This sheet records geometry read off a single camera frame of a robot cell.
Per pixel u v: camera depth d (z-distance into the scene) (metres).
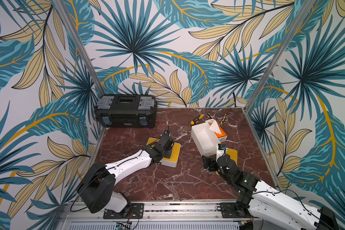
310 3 0.68
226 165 0.56
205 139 1.01
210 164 0.69
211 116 1.13
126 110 0.96
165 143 0.65
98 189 0.41
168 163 0.84
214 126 0.93
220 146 0.68
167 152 0.76
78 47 0.82
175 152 0.85
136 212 0.73
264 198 0.50
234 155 0.94
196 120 1.10
